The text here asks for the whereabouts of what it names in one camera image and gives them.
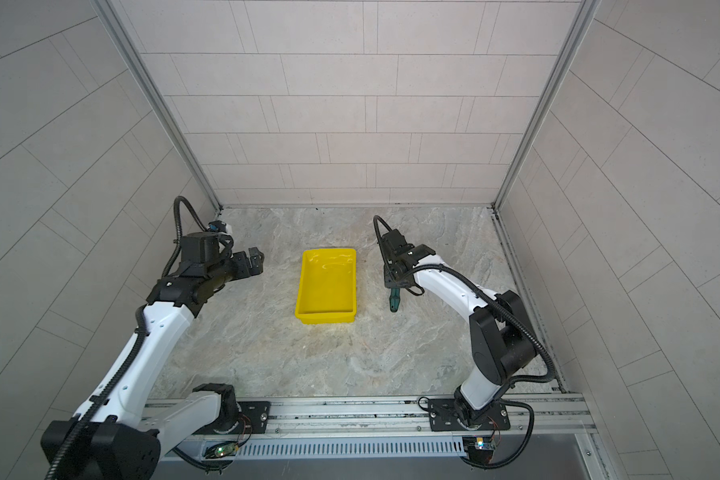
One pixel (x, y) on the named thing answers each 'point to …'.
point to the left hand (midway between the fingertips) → (255, 252)
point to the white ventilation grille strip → (349, 446)
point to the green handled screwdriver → (394, 299)
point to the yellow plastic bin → (326, 291)
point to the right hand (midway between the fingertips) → (393, 279)
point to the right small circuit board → (480, 449)
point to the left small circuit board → (225, 450)
